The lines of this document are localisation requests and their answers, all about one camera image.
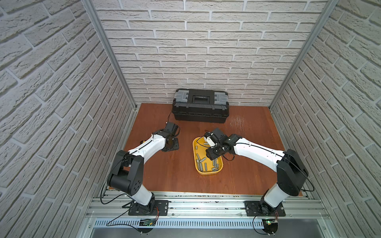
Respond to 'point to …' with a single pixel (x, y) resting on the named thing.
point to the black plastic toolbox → (201, 105)
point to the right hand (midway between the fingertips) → (212, 153)
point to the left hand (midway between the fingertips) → (175, 144)
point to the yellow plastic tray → (204, 165)
